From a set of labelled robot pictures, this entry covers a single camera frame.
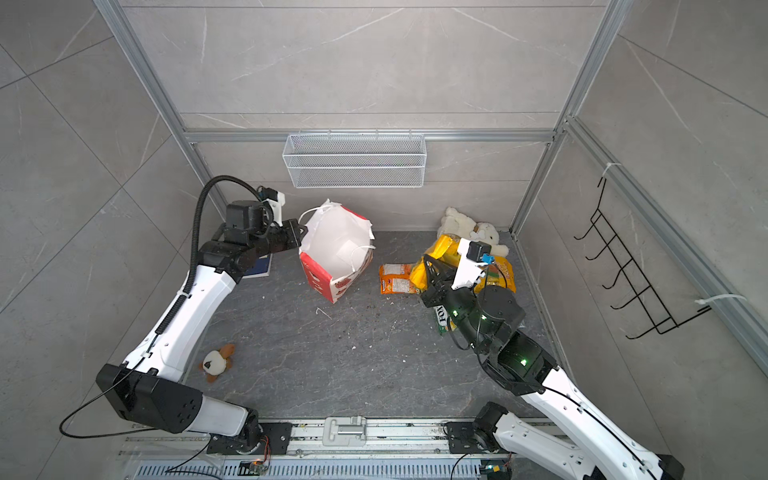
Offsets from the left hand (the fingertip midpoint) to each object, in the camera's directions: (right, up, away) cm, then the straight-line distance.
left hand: (307, 221), depth 75 cm
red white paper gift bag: (+3, -5, +22) cm, 23 cm away
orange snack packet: (+23, -17, +26) cm, 39 cm away
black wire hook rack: (+77, -19, -12) cm, 80 cm away
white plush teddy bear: (+46, +4, +36) cm, 58 cm away
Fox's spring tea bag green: (+38, -29, +18) cm, 50 cm away
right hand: (+29, -9, -16) cm, 34 cm away
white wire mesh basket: (+9, +24, +26) cm, 36 cm away
